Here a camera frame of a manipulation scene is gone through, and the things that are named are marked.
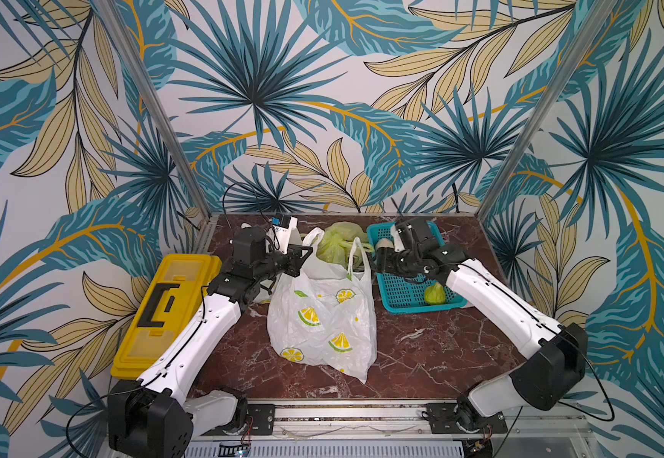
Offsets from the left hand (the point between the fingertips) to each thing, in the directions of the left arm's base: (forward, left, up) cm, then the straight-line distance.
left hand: (310, 253), depth 74 cm
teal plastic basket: (+3, -28, -27) cm, 39 cm away
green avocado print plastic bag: (+13, -6, -13) cm, 19 cm away
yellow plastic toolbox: (-8, +39, -10) cm, 41 cm away
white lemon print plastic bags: (-13, -5, -11) cm, 17 cm away
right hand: (+2, -20, -6) cm, 21 cm away
